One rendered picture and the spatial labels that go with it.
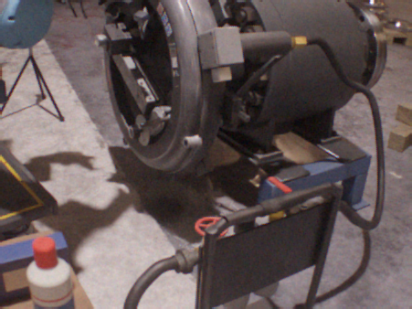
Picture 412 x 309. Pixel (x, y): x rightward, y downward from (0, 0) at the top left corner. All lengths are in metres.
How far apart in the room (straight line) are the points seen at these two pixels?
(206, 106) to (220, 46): 0.21
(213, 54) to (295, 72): 0.49
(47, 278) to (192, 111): 0.88
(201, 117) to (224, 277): 0.55
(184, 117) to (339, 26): 0.78
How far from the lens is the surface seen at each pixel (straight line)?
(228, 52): 1.33
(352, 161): 2.01
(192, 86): 1.41
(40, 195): 1.51
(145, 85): 1.68
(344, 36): 1.93
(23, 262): 0.85
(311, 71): 1.80
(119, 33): 1.76
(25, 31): 1.09
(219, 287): 1.10
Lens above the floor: 1.10
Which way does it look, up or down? 26 degrees down
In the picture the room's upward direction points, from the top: 3 degrees clockwise
